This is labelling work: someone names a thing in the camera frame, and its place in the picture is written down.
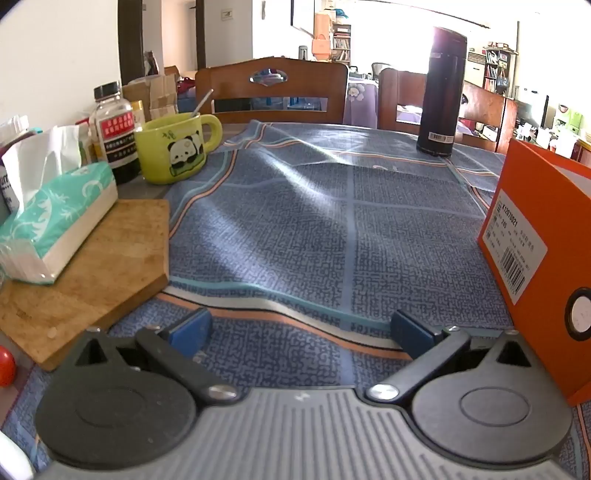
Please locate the black monitor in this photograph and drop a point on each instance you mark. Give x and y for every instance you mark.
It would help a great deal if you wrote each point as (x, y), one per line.
(531, 113)

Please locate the stacked cardboard boxes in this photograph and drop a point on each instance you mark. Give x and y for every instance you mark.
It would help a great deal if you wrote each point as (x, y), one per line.
(159, 94)

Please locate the black capped clear bottle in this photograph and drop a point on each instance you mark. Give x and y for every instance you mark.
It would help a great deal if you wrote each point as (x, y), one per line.
(113, 134)

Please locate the wooden cutting board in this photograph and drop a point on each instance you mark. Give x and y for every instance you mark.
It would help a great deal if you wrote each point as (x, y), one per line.
(115, 258)

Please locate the blue patterned tablecloth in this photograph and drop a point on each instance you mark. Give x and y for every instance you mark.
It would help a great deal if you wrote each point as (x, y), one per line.
(300, 207)

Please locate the metal spoon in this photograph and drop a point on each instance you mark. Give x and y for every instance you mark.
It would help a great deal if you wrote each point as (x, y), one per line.
(203, 101)

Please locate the red tomato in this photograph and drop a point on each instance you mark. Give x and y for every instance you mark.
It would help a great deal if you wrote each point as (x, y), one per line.
(5, 367)

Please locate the tall bookshelf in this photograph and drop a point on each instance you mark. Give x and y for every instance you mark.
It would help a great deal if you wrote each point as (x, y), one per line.
(498, 69)

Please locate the green panda mug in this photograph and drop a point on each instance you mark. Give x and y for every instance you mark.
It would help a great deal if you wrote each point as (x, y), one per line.
(175, 152)

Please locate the white standing air conditioner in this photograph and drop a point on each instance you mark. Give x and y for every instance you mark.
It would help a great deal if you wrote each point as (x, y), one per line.
(474, 67)

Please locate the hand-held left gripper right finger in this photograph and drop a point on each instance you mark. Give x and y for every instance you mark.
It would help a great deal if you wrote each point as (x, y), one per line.
(408, 333)

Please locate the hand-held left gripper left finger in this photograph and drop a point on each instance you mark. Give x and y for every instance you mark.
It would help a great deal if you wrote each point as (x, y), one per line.
(189, 330)

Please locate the dark thermos bottle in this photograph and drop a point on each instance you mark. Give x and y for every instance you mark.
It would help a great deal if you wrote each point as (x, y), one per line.
(441, 92)

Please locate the orange cardboard box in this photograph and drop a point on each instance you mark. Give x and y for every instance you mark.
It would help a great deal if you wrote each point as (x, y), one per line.
(545, 217)

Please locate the wooden chair with oval cutout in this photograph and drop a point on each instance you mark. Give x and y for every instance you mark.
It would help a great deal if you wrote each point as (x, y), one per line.
(240, 76)
(397, 92)

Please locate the small bookshelf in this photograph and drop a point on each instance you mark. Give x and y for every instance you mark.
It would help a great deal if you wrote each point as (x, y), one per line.
(341, 44)

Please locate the teal tissue pack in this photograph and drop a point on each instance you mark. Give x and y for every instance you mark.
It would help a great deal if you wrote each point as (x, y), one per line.
(60, 217)

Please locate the purple flowered cloth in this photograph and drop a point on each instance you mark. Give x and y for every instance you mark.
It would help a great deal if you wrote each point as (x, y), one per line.
(362, 101)

